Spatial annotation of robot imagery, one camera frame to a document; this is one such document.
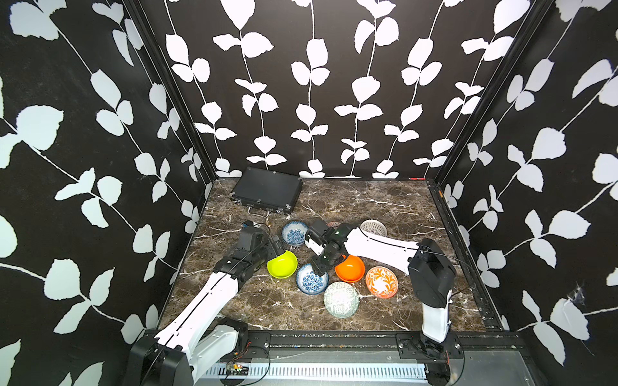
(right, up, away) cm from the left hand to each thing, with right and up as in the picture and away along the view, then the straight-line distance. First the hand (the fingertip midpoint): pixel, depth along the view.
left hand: (275, 241), depth 84 cm
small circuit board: (-10, -36, -13) cm, 40 cm away
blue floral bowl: (+5, +1, +15) cm, 16 cm away
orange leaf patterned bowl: (+38, -16, +3) cm, 42 cm away
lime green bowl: (+2, -10, +5) cm, 12 cm away
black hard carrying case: (-11, +19, +27) cm, 35 cm away
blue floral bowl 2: (+12, -16, +2) cm, 20 cm away
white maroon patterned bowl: (+40, +3, +17) cm, 43 cm away
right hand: (+15, -9, +2) cm, 17 cm away
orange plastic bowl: (+28, -12, +4) cm, 30 cm away
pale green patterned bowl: (+23, -20, -2) cm, 31 cm away
